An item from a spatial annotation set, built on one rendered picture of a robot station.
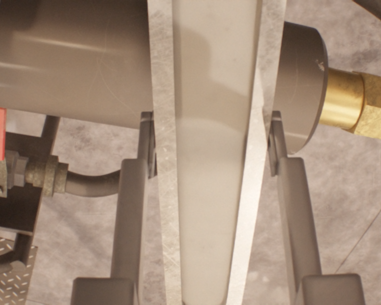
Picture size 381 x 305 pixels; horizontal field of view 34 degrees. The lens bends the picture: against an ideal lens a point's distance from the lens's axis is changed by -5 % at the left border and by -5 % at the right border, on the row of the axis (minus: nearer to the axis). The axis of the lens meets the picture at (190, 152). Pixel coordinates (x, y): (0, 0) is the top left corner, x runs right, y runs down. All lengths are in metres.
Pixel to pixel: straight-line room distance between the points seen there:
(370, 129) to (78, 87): 0.17
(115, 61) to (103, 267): 1.36
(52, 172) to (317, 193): 0.80
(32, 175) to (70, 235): 0.73
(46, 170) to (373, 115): 0.55
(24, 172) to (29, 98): 0.52
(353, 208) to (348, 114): 1.19
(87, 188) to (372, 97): 0.54
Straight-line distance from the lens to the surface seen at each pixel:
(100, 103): 0.32
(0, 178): 0.83
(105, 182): 0.85
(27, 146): 0.97
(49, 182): 0.84
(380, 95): 0.37
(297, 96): 0.33
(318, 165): 1.44
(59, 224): 1.55
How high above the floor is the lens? 1.07
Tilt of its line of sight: 51 degrees down
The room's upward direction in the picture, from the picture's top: 179 degrees clockwise
